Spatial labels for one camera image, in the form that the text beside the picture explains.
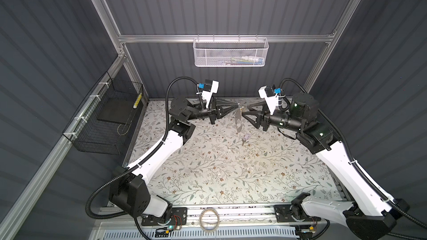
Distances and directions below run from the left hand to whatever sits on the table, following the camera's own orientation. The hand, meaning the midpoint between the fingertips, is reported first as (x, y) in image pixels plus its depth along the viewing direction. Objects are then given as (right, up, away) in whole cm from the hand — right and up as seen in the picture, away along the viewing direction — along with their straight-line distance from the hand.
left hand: (240, 110), depth 55 cm
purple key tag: (+11, -14, +47) cm, 50 cm away
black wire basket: (-59, -5, +17) cm, 61 cm away
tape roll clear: (-15, -47, +17) cm, 52 cm away
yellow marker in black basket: (-48, +6, +26) cm, 55 cm away
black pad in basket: (-54, 0, +20) cm, 58 cm away
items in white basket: (+6, +29, +39) cm, 49 cm away
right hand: (+4, 0, +4) cm, 6 cm away
